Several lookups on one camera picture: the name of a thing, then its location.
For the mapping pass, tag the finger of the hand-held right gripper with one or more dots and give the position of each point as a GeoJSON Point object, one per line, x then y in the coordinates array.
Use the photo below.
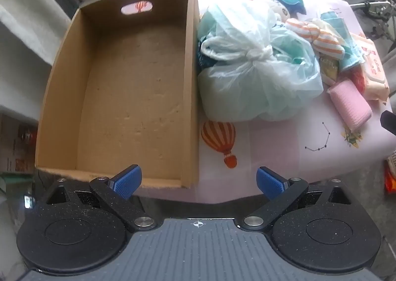
{"type": "Point", "coordinates": [389, 121]}

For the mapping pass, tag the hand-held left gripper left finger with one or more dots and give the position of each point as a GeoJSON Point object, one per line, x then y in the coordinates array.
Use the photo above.
{"type": "Point", "coordinates": [126, 183]}

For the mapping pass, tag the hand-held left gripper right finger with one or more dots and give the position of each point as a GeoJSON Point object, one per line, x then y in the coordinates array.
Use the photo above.
{"type": "Point", "coordinates": [270, 183]}

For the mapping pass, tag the pink towel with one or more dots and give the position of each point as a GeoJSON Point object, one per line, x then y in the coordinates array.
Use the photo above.
{"type": "Point", "coordinates": [349, 103]}

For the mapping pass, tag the pink wet wipes pack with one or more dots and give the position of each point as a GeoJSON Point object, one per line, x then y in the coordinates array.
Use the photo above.
{"type": "Point", "coordinates": [374, 73]}

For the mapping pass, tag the gold tissue pack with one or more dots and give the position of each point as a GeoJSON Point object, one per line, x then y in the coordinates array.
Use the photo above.
{"type": "Point", "coordinates": [329, 67]}

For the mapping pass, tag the cardboard box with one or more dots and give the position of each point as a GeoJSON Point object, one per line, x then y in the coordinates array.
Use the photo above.
{"type": "Point", "coordinates": [133, 83]}

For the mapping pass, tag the orange striped cloth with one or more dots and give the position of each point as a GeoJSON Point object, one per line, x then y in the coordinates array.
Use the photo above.
{"type": "Point", "coordinates": [324, 39]}

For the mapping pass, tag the teal checked towel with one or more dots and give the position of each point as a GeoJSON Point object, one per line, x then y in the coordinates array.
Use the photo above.
{"type": "Point", "coordinates": [343, 26]}

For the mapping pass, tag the pink and white plush toy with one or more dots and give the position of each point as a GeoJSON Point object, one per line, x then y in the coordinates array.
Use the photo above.
{"type": "Point", "coordinates": [278, 9]}

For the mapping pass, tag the pink printed tablecloth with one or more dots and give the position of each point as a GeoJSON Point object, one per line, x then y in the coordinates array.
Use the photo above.
{"type": "Point", "coordinates": [278, 151]}

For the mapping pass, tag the red snack packet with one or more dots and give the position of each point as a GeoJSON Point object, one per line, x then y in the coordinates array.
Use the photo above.
{"type": "Point", "coordinates": [390, 176]}

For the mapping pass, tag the translucent tied plastic bag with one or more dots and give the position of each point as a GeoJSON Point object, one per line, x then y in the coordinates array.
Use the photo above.
{"type": "Point", "coordinates": [256, 83]}

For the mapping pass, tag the red spray can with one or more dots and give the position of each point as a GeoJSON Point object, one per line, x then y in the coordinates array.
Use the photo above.
{"type": "Point", "coordinates": [27, 135]}

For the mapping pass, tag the printed brown carton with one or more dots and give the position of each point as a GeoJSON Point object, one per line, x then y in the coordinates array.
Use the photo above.
{"type": "Point", "coordinates": [12, 148]}

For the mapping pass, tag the white foam board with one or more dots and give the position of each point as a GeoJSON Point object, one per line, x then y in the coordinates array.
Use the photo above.
{"type": "Point", "coordinates": [27, 12]}

